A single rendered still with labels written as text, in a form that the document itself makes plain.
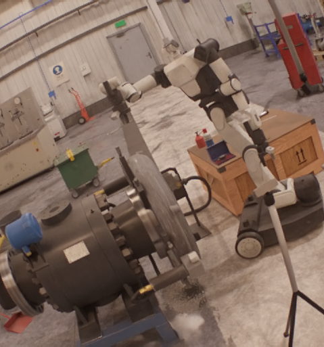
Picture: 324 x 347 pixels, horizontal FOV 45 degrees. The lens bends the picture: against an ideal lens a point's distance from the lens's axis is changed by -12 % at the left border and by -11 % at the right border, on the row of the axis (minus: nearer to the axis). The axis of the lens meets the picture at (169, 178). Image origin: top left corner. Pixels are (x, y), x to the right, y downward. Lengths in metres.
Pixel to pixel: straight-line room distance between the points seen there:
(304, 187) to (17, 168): 6.64
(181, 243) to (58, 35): 11.37
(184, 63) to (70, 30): 10.64
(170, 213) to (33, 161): 6.43
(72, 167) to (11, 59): 8.10
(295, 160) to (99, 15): 10.33
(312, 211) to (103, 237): 1.37
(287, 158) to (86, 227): 1.86
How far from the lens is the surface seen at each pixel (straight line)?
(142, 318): 2.34
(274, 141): 3.40
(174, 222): 2.15
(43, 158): 8.32
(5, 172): 8.73
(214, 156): 3.41
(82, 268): 2.27
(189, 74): 2.58
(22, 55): 13.27
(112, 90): 2.49
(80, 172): 5.75
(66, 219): 2.35
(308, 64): 6.00
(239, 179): 3.35
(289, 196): 2.83
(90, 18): 13.09
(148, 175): 2.22
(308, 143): 3.61
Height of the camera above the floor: 1.58
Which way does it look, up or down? 19 degrees down
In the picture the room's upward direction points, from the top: 24 degrees counter-clockwise
